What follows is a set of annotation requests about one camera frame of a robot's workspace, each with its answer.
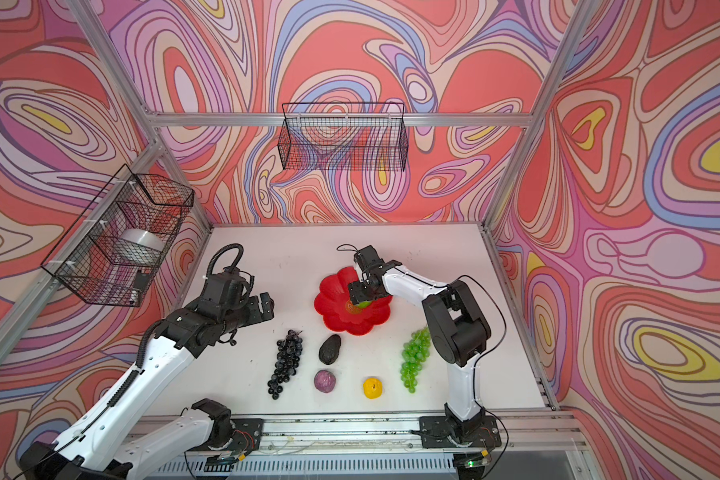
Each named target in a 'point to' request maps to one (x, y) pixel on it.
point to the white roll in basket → (137, 246)
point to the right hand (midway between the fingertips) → (364, 299)
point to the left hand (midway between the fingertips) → (264, 303)
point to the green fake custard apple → (364, 304)
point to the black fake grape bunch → (288, 356)
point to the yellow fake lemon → (372, 388)
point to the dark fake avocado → (329, 349)
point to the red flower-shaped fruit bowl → (334, 305)
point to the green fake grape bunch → (415, 352)
